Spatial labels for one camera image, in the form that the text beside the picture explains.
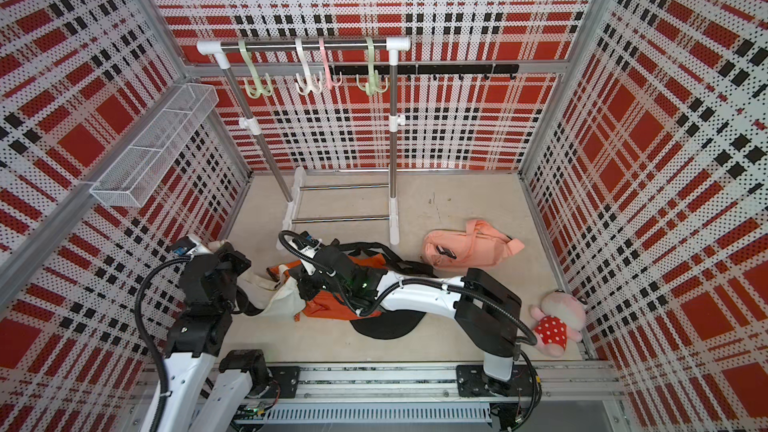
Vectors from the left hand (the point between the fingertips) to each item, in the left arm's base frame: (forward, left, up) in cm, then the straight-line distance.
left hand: (237, 244), depth 74 cm
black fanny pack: (-13, -37, -22) cm, 45 cm away
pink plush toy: (-12, -83, -16) cm, 86 cm away
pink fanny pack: (+11, -66, -21) cm, 70 cm away
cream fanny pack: (-10, -9, -10) cm, 17 cm away
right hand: (-6, -15, -4) cm, 16 cm away
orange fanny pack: (-9, -21, -17) cm, 29 cm away
